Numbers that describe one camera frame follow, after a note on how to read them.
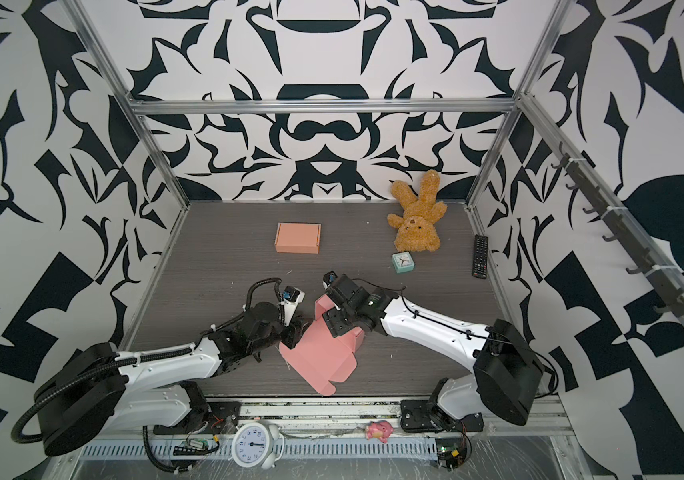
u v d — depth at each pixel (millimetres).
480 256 1025
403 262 1018
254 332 629
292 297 728
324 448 713
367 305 580
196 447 721
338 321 729
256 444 686
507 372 416
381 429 700
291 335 733
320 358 835
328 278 740
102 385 424
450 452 713
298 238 1051
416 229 1018
